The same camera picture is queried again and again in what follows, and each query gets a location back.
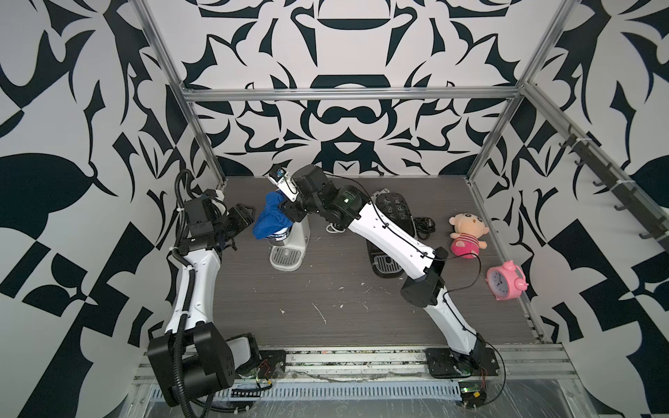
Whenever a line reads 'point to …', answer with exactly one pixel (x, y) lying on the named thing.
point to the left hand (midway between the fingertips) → (245, 208)
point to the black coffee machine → (397, 204)
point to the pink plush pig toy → (468, 230)
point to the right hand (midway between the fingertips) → (283, 192)
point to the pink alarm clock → (506, 282)
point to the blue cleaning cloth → (273, 219)
